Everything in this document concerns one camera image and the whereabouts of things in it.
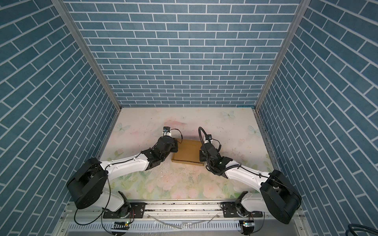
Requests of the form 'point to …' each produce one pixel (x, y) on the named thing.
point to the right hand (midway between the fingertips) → (201, 147)
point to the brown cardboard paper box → (188, 152)
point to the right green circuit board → (247, 223)
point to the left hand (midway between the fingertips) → (177, 140)
